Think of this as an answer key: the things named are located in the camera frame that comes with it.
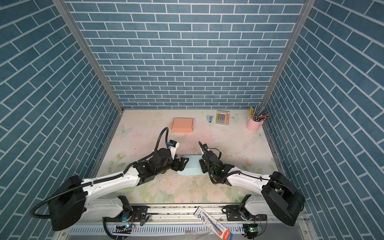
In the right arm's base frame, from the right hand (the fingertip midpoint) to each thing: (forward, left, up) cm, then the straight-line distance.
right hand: (201, 157), depth 87 cm
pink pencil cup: (+28, -35, -2) cm, 45 cm away
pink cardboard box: (+24, +15, 0) cm, 29 cm away
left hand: (-4, +10, +6) cm, 12 cm away
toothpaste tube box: (-32, -8, -5) cm, 33 cm away
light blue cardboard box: (-6, +5, -1) cm, 7 cm away
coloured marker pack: (+38, -13, -5) cm, 40 cm away
